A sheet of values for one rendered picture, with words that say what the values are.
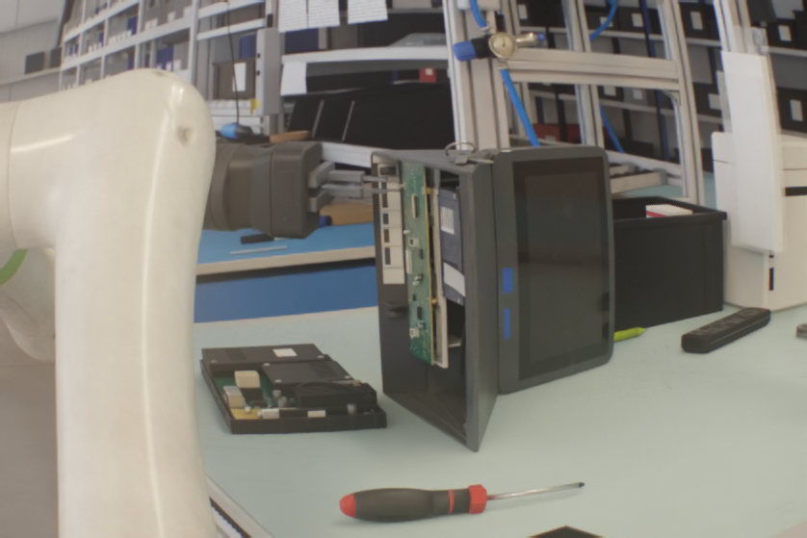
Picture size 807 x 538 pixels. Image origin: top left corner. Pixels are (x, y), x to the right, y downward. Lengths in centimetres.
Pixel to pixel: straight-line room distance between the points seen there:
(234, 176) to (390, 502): 42
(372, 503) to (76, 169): 30
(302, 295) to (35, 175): 198
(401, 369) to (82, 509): 70
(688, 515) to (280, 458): 41
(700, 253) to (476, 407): 55
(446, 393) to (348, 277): 153
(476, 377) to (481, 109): 175
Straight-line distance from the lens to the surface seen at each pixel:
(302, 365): 142
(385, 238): 136
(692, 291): 164
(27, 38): 1239
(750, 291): 165
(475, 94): 286
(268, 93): 389
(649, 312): 161
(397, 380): 138
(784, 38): 632
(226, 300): 282
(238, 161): 130
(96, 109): 91
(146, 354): 79
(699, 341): 144
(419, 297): 130
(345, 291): 289
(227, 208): 131
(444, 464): 114
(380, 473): 112
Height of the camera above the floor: 131
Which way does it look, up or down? 8 degrees down
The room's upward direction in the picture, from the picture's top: 3 degrees counter-clockwise
